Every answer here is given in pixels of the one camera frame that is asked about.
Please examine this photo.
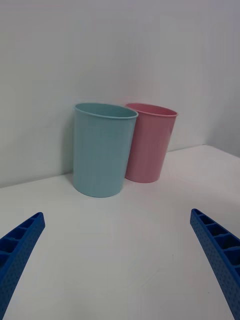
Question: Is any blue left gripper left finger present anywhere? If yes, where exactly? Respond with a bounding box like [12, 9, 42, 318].
[0, 211, 46, 320]

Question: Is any pink plastic bin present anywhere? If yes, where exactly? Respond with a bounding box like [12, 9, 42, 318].
[124, 102, 179, 184]

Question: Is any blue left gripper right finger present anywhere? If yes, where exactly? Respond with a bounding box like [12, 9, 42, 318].
[189, 208, 240, 320]

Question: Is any pale blue plastic bin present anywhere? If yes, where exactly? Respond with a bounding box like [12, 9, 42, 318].
[72, 102, 139, 198]

